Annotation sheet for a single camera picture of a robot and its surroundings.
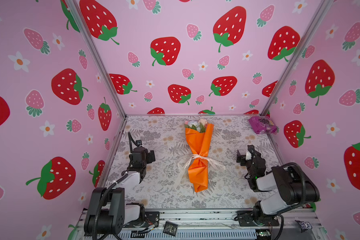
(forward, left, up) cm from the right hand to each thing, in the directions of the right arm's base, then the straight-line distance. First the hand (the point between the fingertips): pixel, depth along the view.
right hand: (247, 149), depth 91 cm
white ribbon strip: (-15, +38, -6) cm, 41 cm away
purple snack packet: (+26, -16, -2) cm, 30 cm away
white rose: (+19, +37, 0) cm, 42 cm away
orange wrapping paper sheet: (-15, +29, -4) cm, 33 cm away
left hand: (-9, +64, +1) cm, 65 cm away
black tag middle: (-45, +40, -6) cm, 61 cm away
